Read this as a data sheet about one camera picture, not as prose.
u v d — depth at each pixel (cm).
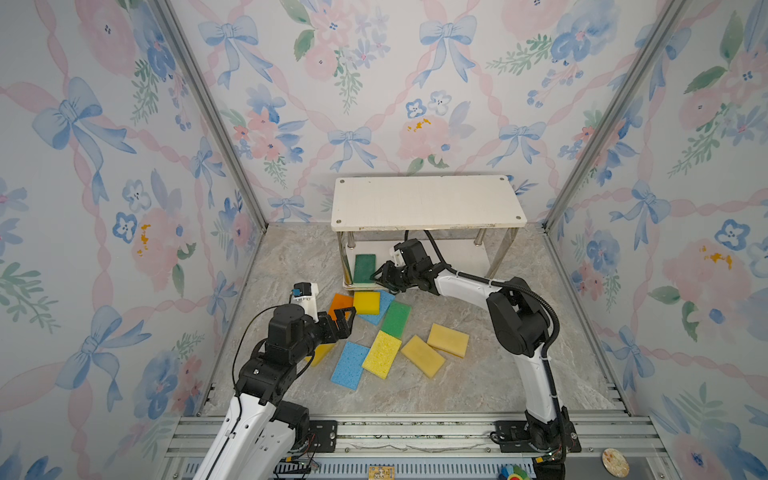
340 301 97
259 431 48
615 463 70
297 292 64
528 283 103
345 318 65
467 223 73
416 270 79
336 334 65
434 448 73
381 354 86
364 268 98
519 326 56
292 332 54
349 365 84
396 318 93
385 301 97
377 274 91
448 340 88
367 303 95
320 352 65
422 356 86
